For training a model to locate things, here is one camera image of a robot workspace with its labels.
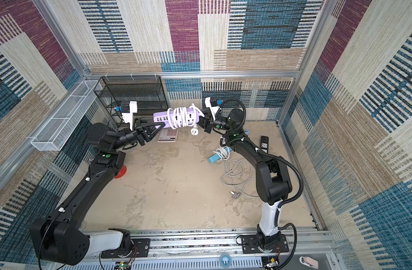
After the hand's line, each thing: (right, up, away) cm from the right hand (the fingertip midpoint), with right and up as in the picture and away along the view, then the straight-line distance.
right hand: (193, 117), depth 74 cm
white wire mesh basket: (-58, -9, -4) cm, 59 cm away
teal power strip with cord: (+14, -17, +22) cm, 32 cm away
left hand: (-9, -4, -14) cm, 17 cm away
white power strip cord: (+23, -29, +20) cm, 42 cm away
